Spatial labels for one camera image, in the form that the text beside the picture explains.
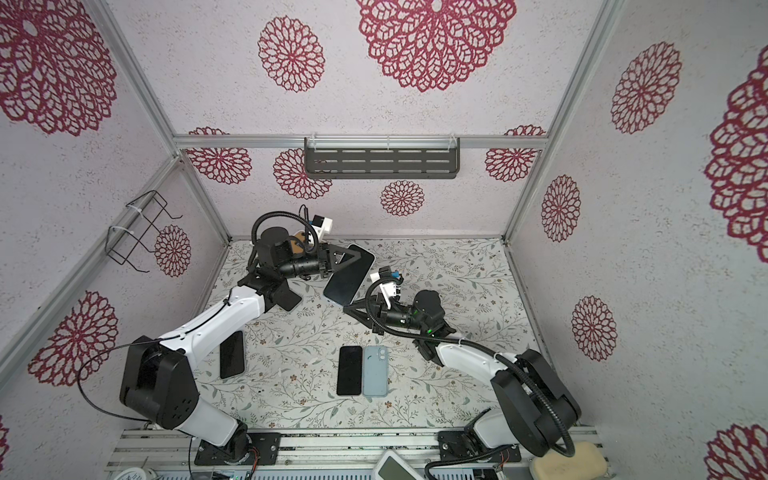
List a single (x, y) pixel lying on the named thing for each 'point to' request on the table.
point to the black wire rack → (121, 243)
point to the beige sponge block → (587, 461)
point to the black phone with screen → (349, 381)
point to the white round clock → (137, 473)
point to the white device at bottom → (391, 466)
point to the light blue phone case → (375, 371)
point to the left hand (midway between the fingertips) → (361, 258)
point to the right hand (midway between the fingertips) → (344, 310)
